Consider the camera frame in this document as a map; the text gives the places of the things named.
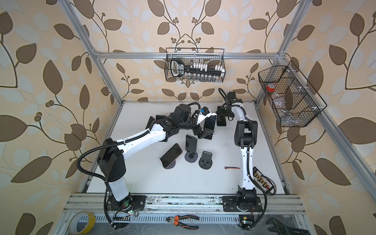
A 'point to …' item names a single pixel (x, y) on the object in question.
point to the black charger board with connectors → (265, 182)
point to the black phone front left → (171, 155)
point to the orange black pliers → (176, 219)
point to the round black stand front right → (205, 162)
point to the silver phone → (209, 123)
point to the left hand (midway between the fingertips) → (208, 120)
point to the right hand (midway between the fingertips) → (223, 113)
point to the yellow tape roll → (72, 226)
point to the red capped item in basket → (270, 87)
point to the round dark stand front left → (171, 166)
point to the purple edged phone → (151, 119)
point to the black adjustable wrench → (285, 230)
